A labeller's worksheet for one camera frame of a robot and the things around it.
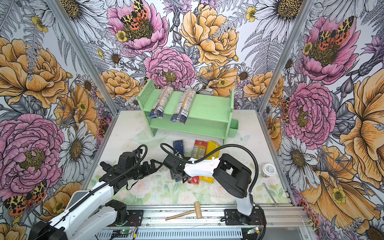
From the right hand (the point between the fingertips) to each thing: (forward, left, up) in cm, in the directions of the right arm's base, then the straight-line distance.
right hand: (180, 175), depth 89 cm
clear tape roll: (-1, -49, +5) cm, 50 cm away
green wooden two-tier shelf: (+23, -18, +26) cm, 39 cm away
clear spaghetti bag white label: (+19, -2, +31) cm, 36 cm away
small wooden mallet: (-19, -9, +1) cm, 21 cm away
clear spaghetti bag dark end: (+22, +10, +31) cm, 39 cm away
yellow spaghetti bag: (+18, -19, +1) cm, 26 cm away
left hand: (0, +12, +8) cm, 15 cm away
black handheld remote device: (+4, +43, +5) cm, 43 cm away
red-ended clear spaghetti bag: (+15, -11, +3) cm, 19 cm away
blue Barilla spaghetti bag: (+18, +2, +4) cm, 19 cm away
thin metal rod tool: (-16, -50, -1) cm, 53 cm away
